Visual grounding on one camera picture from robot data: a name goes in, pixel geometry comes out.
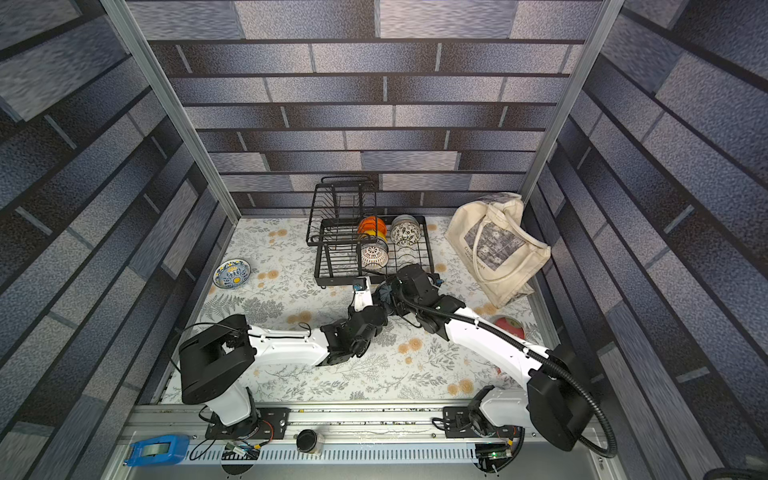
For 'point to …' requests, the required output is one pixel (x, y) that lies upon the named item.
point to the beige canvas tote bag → (501, 257)
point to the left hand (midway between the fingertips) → (384, 295)
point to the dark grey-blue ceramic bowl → (384, 292)
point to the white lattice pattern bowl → (374, 254)
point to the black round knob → (306, 440)
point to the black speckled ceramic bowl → (405, 230)
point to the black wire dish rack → (356, 244)
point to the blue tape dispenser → (159, 450)
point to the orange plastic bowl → (373, 225)
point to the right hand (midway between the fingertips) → (382, 279)
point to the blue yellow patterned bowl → (231, 273)
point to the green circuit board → (493, 452)
